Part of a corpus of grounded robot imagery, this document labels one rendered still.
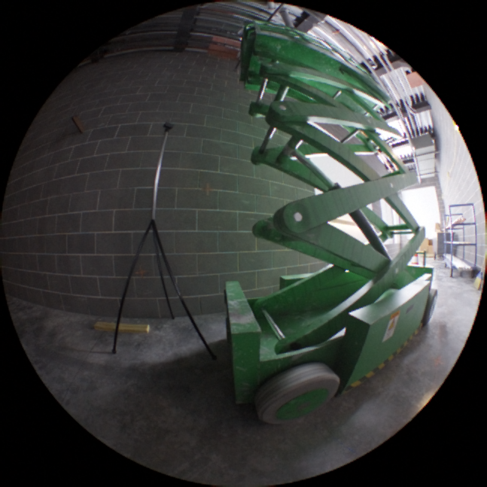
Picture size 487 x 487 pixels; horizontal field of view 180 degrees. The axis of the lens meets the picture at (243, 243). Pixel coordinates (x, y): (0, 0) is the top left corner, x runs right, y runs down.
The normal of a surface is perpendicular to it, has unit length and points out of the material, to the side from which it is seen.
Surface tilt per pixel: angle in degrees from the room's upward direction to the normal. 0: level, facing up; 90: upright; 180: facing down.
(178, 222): 90
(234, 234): 90
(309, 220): 90
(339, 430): 0
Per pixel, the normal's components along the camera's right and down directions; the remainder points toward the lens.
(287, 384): -0.44, -0.90
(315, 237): 0.14, 0.00
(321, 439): -0.01, -1.00
